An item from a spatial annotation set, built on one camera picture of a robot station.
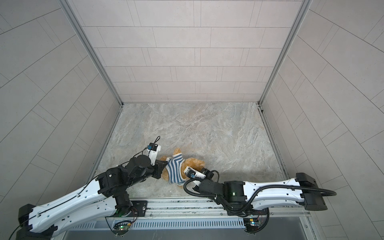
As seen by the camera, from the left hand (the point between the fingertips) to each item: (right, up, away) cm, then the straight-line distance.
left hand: (171, 164), depth 71 cm
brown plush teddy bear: (+10, +1, -2) cm, 10 cm away
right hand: (+10, -4, -1) cm, 11 cm away
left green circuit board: (-21, -27, -5) cm, 34 cm away
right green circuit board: (+38, -27, -3) cm, 47 cm away
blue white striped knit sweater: (+2, -2, -3) cm, 4 cm away
